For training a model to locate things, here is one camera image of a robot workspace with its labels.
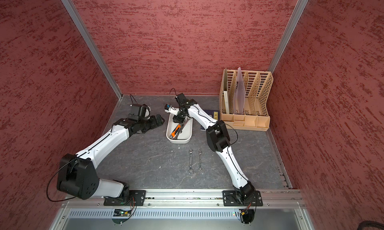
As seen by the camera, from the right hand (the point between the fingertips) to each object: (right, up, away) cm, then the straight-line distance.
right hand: (178, 119), depth 101 cm
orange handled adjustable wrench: (-2, -8, -3) cm, 9 cm away
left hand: (-10, -3, -15) cm, 18 cm away
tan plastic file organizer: (+55, +23, -1) cm, 60 cm away
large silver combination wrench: (+2, -8, -1) cm, 8 cm away
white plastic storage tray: (+6, -11, -4) cm, 13 cm away
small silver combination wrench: (+15, -28, -16) cm, 35 cm away
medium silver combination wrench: (+9, -28, -16) cm, 33 cm away
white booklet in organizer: (+31, +12, -11) cm, 35 cm away
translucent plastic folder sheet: (+42, +18, -2) cm, 46 cm away
